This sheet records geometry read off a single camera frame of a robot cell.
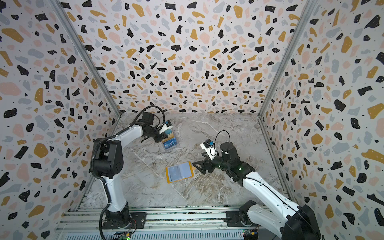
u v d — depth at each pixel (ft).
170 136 3.28
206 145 2.17
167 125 2.88
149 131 2.63
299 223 1.29
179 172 2.96
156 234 2.31
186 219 2.50
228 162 1.95
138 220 2.42
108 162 1.74
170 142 3.29
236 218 2.46
